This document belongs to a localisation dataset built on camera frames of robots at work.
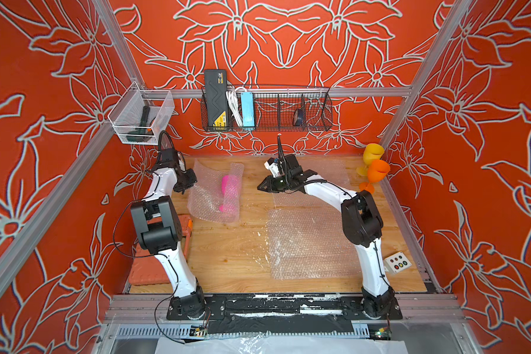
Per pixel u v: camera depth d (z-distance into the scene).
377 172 0.93
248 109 0.90
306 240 0.88
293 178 0.77
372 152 1.01
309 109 1.00
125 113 0.79
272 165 0.88
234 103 0.86
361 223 0.56
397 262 0.79
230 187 0.95
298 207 1.00
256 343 0.67
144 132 0.82
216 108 0.89
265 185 0.89
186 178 0.85
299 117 0.93
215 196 1.00
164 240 0.53
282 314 0.73
